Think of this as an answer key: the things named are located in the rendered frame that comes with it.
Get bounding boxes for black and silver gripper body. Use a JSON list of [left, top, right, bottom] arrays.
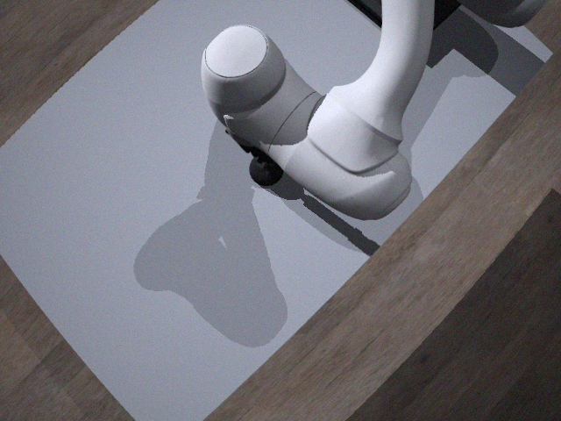
[[239, 144, 261, 153]]

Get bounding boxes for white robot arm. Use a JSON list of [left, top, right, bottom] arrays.
[[202, 0, 546, 220]]

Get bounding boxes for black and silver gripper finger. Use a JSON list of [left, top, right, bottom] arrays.
[[225, 129, 259, 166], [257, 151, 274, 168]]

